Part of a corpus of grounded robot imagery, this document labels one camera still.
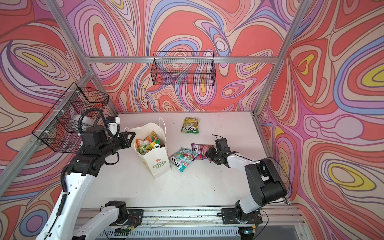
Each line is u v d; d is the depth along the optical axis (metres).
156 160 0.76
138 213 0.75
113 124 0.60
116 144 0.58
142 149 0.82
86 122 0.70
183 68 0.96
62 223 0.38
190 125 1.08
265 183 0.45
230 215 0.73
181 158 0.90
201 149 0.95
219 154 0.73
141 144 0.85
